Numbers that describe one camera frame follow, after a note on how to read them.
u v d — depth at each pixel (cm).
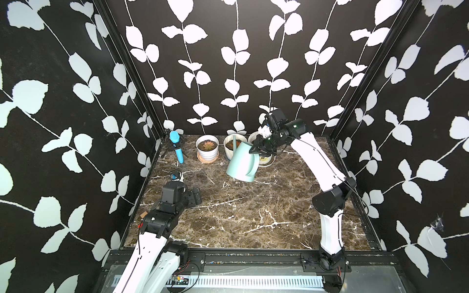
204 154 103
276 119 62
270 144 67
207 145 104
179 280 70
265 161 104
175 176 66
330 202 49
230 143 103
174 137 90
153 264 47
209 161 106
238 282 70
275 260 75
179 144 95
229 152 99
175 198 56
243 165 80
